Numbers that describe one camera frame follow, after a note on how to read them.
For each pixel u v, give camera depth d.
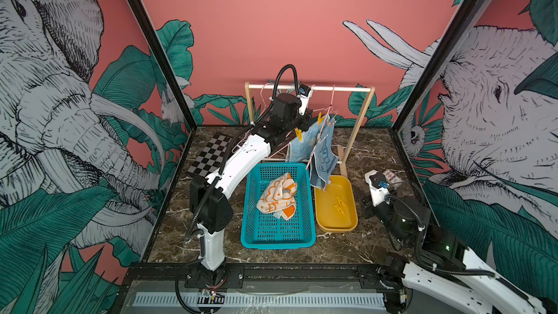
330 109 0.93
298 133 0.84
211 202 0.46
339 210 0.89
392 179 0.98
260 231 0.84
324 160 1.01
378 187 0.52
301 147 0.86
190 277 0.73
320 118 0.91
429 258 0.45
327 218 0.86
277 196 0.86
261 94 0.72
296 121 0.67
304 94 0.66
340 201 0.91
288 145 0.82
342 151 1.06
